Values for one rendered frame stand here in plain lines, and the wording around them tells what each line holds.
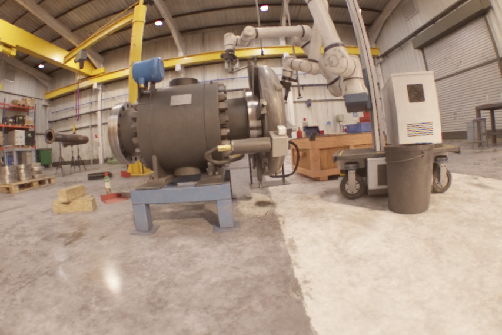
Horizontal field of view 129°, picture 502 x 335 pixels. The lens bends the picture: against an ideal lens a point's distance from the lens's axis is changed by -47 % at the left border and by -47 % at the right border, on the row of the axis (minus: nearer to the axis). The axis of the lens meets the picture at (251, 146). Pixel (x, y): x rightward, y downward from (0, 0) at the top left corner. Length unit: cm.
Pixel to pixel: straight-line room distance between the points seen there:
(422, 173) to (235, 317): 107
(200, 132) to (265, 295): 91
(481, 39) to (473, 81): 167
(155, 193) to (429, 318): 124
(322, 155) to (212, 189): 149
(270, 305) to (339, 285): 22
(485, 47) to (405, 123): 828
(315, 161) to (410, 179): 130
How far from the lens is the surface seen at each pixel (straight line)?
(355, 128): 283
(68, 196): 208
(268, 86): 124
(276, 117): 118
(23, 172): 471
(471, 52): 1003
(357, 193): 161
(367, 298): 69
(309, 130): 252
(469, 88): 1003
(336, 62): 142
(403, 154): 123
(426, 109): 166
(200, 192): 116
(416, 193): 128
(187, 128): 127
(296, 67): 165
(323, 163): 238
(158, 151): 135
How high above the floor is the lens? 44
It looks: 1 degrees down
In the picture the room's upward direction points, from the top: 5 degrees counter-clockwise
